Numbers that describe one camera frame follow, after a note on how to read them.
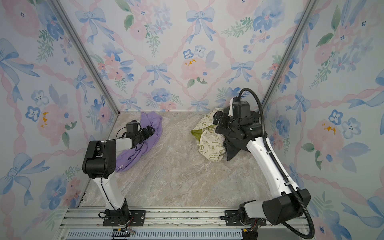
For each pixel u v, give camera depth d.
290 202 0.38
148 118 1.10
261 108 0.48
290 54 0.85
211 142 0.95
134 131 0.82
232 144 0.97
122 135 0.82
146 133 0.93
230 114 0.65
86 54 0.86
